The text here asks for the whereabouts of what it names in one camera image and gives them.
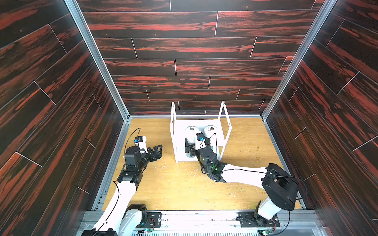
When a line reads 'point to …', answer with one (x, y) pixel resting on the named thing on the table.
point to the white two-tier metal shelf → (217, 131)
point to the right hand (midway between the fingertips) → (197, 137)
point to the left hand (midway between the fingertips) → (157, 146)
